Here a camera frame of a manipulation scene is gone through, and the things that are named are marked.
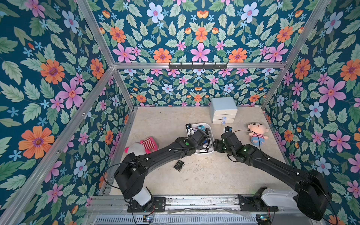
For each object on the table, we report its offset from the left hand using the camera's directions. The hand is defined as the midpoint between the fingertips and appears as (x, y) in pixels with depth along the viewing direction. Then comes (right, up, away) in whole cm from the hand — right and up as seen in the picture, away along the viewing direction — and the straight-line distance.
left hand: (199, 141), depth 84 cm
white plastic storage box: (+6, -5, +7) cm, 10 cm away
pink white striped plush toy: (-35, -5, +5) cm, 35 cm away
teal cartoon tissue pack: (+2, +8, +15) cm, 17 cm away
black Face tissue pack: (-13, -16, +2) cm, 20 cm away
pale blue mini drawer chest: (+18, +19, +15) cm, 30 cm away
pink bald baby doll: (+44, +6, +14) cm, 46 cm away
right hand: (+11, -1, 0) cm, 11 cm away
